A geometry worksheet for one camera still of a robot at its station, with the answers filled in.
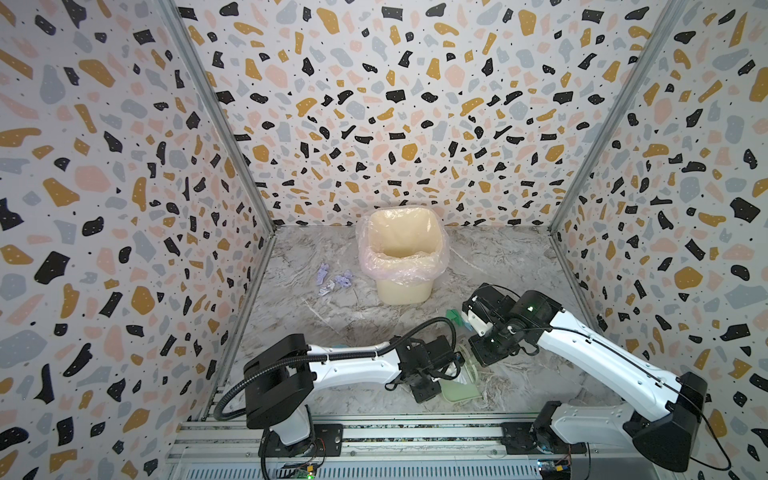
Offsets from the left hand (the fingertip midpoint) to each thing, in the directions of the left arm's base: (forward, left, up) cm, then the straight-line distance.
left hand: (434, 383), depth 78 cm
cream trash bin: (+27, +7, 0) cm, 28 cm away
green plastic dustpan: (-1, -7, -5) cm, 8 cm away
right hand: (+4, -9, +11) cm, 14 cm away
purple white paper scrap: (+41, +36, -5) cm, 55 cm away
